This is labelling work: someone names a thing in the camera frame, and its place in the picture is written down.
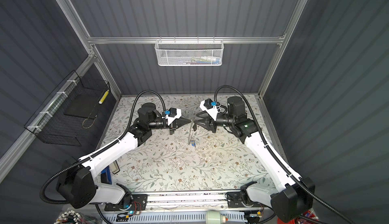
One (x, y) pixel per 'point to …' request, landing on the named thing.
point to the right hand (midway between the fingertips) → (198, 119)
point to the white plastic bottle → (215, 217)
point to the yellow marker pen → (104, 97)
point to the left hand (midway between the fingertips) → (190, 119)
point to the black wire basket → (71, 112)
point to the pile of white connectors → (76, 217)
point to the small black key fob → (194, 127)
